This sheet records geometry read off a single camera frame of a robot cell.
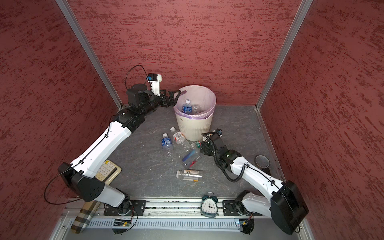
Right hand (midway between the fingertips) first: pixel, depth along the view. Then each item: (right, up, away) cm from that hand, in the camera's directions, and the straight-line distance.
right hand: (206, 149), depth 84 cm
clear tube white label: (-8, -13, -2) cm, 16 cm away
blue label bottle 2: (-12, +25, +14) cm, 31 cm away
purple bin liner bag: (-5, +33, +10) cm, 35 cm away
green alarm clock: (+1, -26, -12) cm, 29 cm away
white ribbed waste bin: (-7, +23, +17) cm, 29 cm away
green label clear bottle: (-6, +1, +10) cm, 12 cm away
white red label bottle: (-17, +4, +11) cm, 20 cm away
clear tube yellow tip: (-7, -17, -3) cm, 18 cm away
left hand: (-17, +29, -14) cm, 37 cm away
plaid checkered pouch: (-59, -29, -14) cm, 68 cm away
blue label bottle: (-24, +1, +9) cm, 26 cm away
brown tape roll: (+35, -9, +7) cm, 37 cm away
